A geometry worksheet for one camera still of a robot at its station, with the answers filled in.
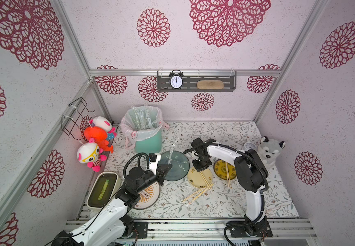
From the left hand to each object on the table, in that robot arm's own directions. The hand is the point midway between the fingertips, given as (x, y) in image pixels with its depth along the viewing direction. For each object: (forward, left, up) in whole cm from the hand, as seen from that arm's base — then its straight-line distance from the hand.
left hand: (171, 166), depth 75 cm
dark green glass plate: (+10, -5, -18) cm, 21 cm away
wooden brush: (+45, -22, +16) cm, 53 cm away
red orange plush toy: (+20, +43, -1) cm, 47 cm away
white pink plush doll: (+30, +45, 0) cm, 54 cm away
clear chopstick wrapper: (+2, 0, +10) cm, 10 cm away
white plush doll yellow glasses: (+8, +43, +1) cm, 44 cm away
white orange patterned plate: (-5, +11, -19) cm, 22 cm away
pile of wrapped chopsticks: (-10, -10, -19) cm, 23 cm away
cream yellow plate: (+1, -13, -18) cm, 22 cm away
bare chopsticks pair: (+1, -18, -17) cm, 25 cm away
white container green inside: (-4, +36, -13) cm, 38 cm away
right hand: (+8, -15, -18) cm, 25 cm away
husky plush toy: (+10, -52, -1) cm, 53 cm away
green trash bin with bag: (+24, +18, +1) cm, 31 cm away
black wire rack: (+22, +50, +15) cm, 57 cm away
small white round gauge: (+24, -51, -17) cm, 59 cm away
